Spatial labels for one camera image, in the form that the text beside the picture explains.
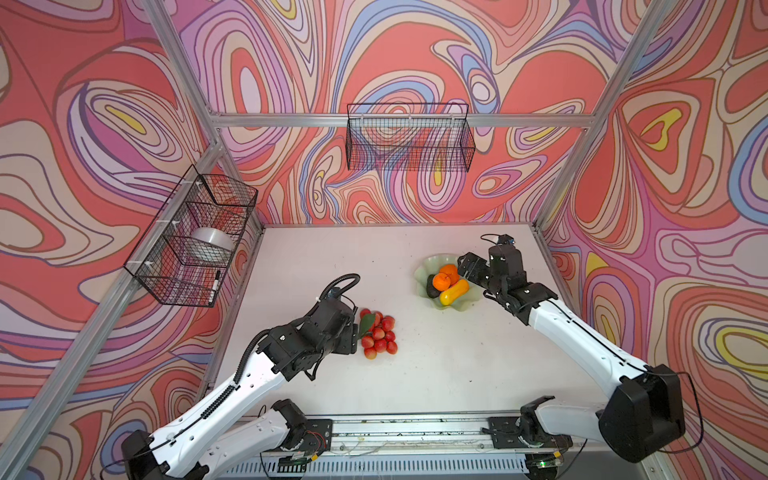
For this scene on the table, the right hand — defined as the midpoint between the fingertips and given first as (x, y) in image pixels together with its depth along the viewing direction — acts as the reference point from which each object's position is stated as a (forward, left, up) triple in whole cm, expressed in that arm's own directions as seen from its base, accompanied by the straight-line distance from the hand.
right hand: (471, 269), depth 84 cm
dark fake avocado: (+2, +10, -14) cm, 17 cm away
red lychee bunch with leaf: (-13, +28, -12) cm, 33 cm away
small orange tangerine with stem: (+3, +7, -10) cm, 12 cm away
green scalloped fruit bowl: (+12, +9, -13) cm, 20 cm away
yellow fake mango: (0, +4, -14) cm, 15 cm away
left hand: (-16, +34, -2) cm, 38 cm away
